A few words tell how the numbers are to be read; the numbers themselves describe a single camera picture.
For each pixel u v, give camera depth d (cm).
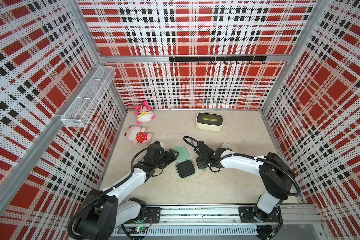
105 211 40
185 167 91
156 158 69
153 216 73
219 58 89
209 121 105
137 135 99
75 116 68
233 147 97
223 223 72
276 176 45
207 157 67
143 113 109
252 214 72
